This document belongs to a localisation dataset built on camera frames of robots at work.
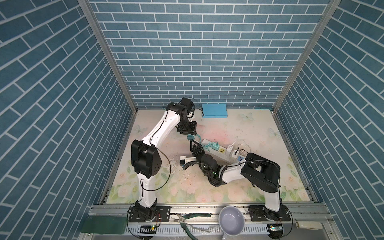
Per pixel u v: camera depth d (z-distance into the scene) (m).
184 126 0.73
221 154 0.93
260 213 0.74
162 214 0.74
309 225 0.68
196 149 0.76
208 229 0.71
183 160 0.77
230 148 0.89
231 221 0.71
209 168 0.64
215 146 0.91
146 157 0.50
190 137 0.82
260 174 0.50
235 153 0.86
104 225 0.68
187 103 0.72
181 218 0.72
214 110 1.19
